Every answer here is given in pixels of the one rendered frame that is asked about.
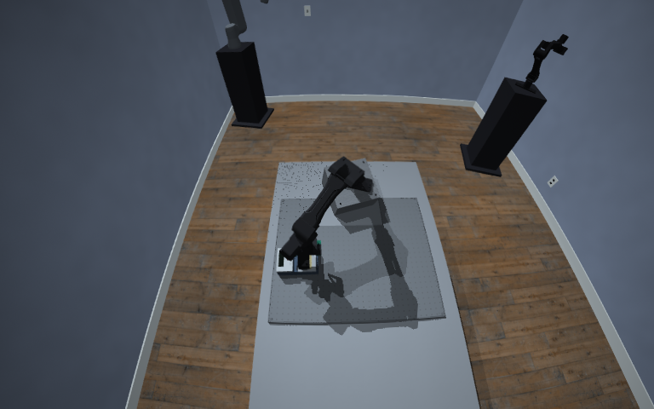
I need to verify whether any dark blue dock with white console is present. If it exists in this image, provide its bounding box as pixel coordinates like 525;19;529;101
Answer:
276;248;318;275

